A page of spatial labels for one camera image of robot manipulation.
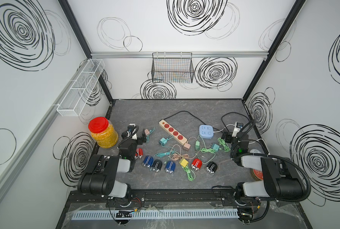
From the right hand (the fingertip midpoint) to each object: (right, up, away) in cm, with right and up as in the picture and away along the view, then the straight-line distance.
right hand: (233, 130), depth 90 cm
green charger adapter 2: (-11, -11, +1) cm, 16 cm away
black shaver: (-48, -20, -8) cm, 53 cm away
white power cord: (-2, 0, +11) cm, 12 cm away
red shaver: (-60, -14, -3) cm, 61 cm away
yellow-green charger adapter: (-33, -18, -7) cm, 38 cm away
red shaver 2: (-25, -19, -8) cm, 32 cm away
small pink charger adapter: (-57, -2, +6) cm, 57 cm away
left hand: (-62, +1, -2) cm, 62 cm away
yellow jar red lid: (-79, 0, -9) cm, 80 cm away
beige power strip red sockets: (-39, -2, +7) cm, 40 cm away
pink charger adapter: (-30, -11, +1) cm, 32 cm away
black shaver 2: (-16, -21, -8) cm, 28 cm away
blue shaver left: (-54, -18, -6) cm, 57 cm away
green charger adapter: (-23, -10, 0) cm, 25 cm away
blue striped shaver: (-40, -20, -8) cm, 46 cm away
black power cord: (-14, +2, +15) cm, 20 cm away
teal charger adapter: (-46, -8, +3) cm, 46 cm away
